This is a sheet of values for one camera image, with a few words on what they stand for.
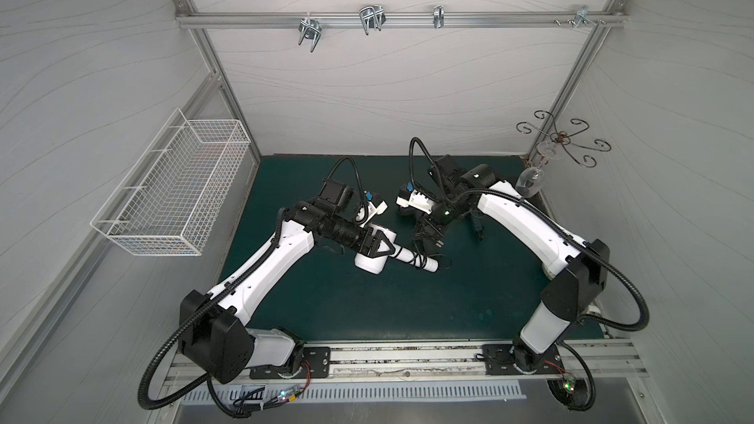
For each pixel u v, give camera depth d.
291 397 0.68
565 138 0.82
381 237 0.65
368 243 0.64
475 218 0.55
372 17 0.77
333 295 0.84
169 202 0.69
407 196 0.68
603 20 0.78
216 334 0.39
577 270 0.43
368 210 0.67
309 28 0.79
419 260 0.75
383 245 0.68
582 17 0.76
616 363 0.75
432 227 0.65
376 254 0.65
